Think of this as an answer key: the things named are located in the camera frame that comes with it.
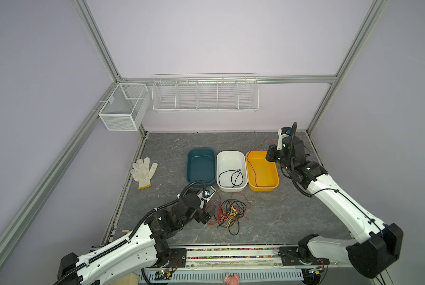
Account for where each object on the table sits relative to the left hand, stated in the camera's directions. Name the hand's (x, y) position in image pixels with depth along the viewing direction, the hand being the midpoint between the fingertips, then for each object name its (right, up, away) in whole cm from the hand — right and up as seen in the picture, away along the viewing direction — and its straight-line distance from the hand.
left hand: (205, 200), depth 76 cm
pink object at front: (+11, -28, -9) cm, 31 cm away
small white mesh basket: (-48, +44, +24) cm, 70 cm away
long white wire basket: (-2, +53, +21) cm, 57 cm away
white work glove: (-39, +8, +26) cm, 48 cm away
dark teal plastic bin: (-5, +13, +27) cm, 30 cm away
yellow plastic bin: (+30, +7, +23) cm, 39 cm away
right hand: (+29, +23, +2) cm, 37 cm away
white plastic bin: (+13, +9, +26) cm, 30 cm away
